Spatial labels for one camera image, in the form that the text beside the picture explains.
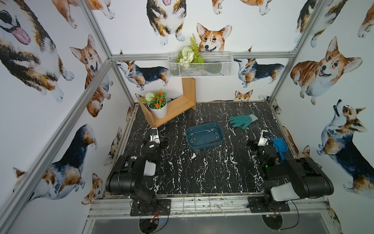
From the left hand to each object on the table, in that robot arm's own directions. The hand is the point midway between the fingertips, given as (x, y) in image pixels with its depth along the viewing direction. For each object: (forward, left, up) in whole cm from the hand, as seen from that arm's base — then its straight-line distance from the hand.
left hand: (155, 131), depth 91 cm
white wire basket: (+32, -39, +25) cm, 56 cm away
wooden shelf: (+23, -11, -4) cm, 26 cm away
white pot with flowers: (+14, -1, +10) cm, 18 cm away
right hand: (-4, -65, +2) cm, 65 cm away
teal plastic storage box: (+4, -32, -13) cm, 35 cm away
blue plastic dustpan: (-7, -82, -12) cm, 83 cm away
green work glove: (+15, -62, -10) cm, 64 cm away
